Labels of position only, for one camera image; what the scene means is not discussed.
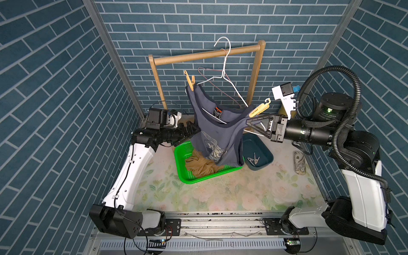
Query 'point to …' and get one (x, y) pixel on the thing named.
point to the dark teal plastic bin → (256, 153)
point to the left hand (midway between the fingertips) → (199, 133)
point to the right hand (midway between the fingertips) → (251, 123)
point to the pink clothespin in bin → (256, 160)
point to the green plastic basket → (181, 149)
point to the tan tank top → (200, 166)
